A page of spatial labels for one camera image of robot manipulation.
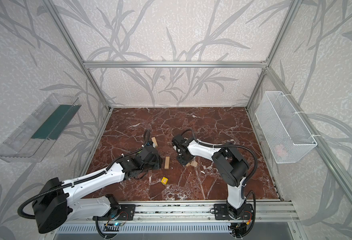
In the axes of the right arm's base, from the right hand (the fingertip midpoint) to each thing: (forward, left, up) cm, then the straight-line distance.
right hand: (184, 155), depth 93 cm
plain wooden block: (-4, +11, 0) cm, 12 cm away
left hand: (-5, +12, +9) cm, 16 cm away
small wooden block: (-5, -6, 0) cm, 8 cm away
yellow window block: (-16, +11, +1) cm, 19 cm away
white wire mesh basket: (-7, -44, +33) cm, 55 cm away
